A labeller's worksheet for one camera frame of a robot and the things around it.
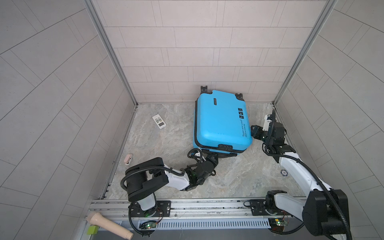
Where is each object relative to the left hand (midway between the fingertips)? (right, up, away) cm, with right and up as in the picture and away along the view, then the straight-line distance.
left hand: (224, 155), depth 80 cm
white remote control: (-42, +17, +23) cm, 51 cm away
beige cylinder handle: (-59, -24, -15) cm, 65 cm away
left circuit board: (-36, -26, -15) cm, 47 cm away
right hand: (+17, +16, +4) cm, 24 cm away
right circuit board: (+22, -28, -12) cm, 38 cm away
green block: (-60, -28, -16) cm, 68 cm away
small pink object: (-55, -3, +4) cm, 55 cm away
